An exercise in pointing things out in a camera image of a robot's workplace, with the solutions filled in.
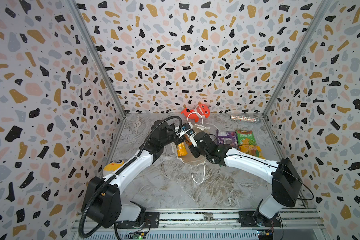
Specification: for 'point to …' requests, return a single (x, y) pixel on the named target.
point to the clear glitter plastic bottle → (253, 119)
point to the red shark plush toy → (201, 110)
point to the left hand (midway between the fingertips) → (187, 124)
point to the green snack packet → (246, 137)
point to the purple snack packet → (227, 137)
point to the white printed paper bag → (197, 165)
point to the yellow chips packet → (252, 150)
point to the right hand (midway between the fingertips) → (190, 141)
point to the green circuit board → (136, 235)
